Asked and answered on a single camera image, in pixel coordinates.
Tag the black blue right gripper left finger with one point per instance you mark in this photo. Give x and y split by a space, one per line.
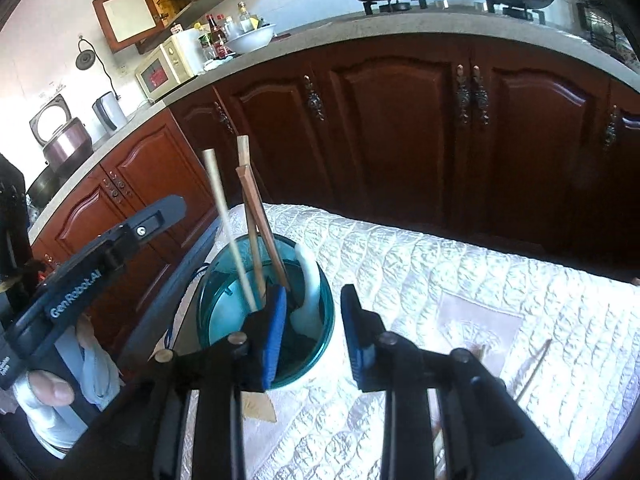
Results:
244 361

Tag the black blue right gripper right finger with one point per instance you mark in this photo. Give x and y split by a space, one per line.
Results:
383 361

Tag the floral cup teal interior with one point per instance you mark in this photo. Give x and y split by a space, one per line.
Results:
222 308

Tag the pale bamboo chopstick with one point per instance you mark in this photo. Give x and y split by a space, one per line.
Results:
213 174

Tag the person's hand holding gripper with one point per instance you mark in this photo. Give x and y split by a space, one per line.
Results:
49 389

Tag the white ceramic spoon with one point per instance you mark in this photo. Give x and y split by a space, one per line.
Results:
305 319

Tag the light brown wooden chopstick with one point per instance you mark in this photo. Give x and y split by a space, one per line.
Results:
244 160

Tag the grey stone countertop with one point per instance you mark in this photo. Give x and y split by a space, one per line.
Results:
351 29

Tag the chopstick lying at right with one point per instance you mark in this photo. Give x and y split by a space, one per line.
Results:
529 381

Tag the purple rice cooker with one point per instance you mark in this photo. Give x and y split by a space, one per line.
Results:
65 141

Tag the white quilted tablecloth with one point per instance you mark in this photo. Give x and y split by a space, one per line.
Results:
442 295

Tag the reddish brown wooden chopstick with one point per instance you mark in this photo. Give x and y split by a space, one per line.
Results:
251 191

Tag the silver electric kettle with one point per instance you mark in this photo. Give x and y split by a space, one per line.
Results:
109 113

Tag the white microwave oven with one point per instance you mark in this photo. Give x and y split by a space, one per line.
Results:
166 68

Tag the red sauce bottle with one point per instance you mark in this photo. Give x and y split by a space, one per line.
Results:
218 38

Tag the white mixing bowl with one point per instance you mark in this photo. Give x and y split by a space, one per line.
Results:
251 41

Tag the gas stove top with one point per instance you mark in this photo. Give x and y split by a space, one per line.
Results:
486 7

